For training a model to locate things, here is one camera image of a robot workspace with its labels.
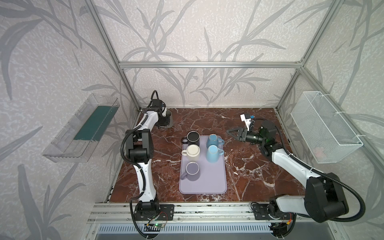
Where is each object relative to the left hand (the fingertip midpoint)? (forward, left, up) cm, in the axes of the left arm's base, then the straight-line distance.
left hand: (167, 117), depth 102 cm
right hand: (-22, -38, +17) cm, 46 cm away
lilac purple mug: (-38, -19, 0) cm, 43 cm away
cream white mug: (-26, -19, -1) cm, 32 cm away
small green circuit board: (-61, -4, -7) cm, 62 cm away
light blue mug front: (-27, -30, 0) cm, 41 cm away
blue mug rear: (-19, -32, +2) cm, 37 cm away
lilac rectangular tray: (-39, -31, -9) cm, 51 cm away
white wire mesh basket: (-33, -77, +27) cm, 88 cm away
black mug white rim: (-17, -19, 0) cm, 25 cm away
